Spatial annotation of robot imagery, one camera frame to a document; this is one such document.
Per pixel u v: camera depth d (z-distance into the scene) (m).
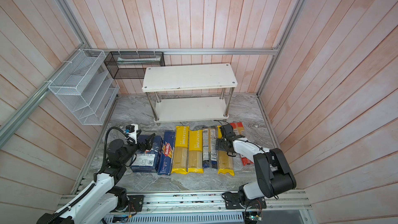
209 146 0.90
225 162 0.84
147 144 0.73
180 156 0.86
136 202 0.73
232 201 0.73
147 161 0.80
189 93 1.27
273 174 0.44
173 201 0.75
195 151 0.88
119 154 0.62
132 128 0.70
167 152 0.86
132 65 1.05
